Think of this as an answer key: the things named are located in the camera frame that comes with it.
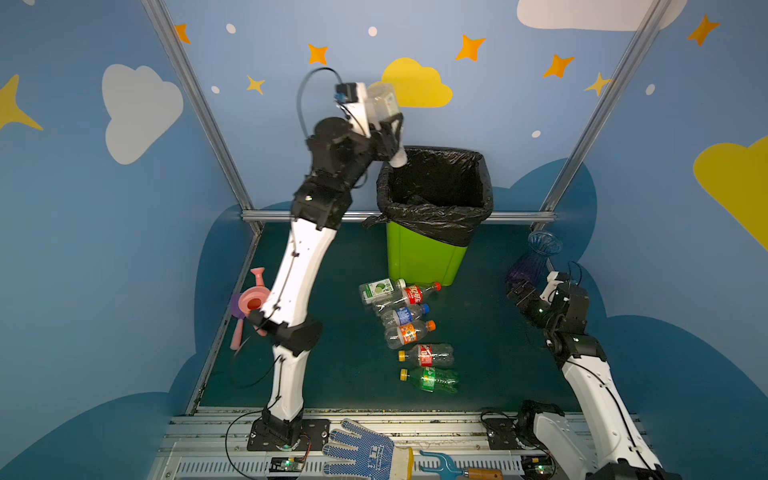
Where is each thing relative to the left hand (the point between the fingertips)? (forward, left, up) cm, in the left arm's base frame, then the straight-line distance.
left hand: (392, 114), depth 59 cm
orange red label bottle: (-22, -6, -54) cm, 58 cm away
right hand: (-14, -35, -40) cm, 55 cm away
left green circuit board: (-53, +24, -60) cm, 84 cm away
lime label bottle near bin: (-6, +3, -56) cm, 57 cm away
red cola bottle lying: (-8, -8, -55) cm, 56 cm away
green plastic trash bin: (-1, -10, -45) cm, 46 cm away
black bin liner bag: (+21, -18, -37) cm, 46 cm away
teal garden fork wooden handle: (-54, -15, -60) cm, 82 cm away
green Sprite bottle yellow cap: (-35, -12, -54) cm, 66 cm away
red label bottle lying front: (-29, -12, -54) cm, 62 cm away
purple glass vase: (+3, -49, -42) cm, 64 cm away
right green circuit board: (-53, -37, -60) cm, 88 cm away
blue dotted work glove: (-52, +3, -58) cm, 78 cm away
